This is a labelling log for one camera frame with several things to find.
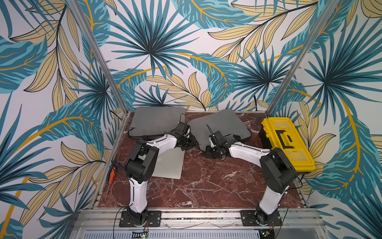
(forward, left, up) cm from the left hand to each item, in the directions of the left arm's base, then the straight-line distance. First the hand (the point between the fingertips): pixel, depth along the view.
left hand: (197, 145), depth 94 cm
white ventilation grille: (-46, +11, -6) cm, 47 cm away
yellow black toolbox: (+3, -49, +11) cm, 51 cm away
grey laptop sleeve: (+27, -24, -6) cm, 36 cm away
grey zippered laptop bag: (+19, +36, -1) cm, 41 cm away
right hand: (-4, -5, -2) cm, 7 cm away
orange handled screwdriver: (-21, +49, -4) cm, 53 cm away
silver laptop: (-10, +17, -5) cm, 21 cm away
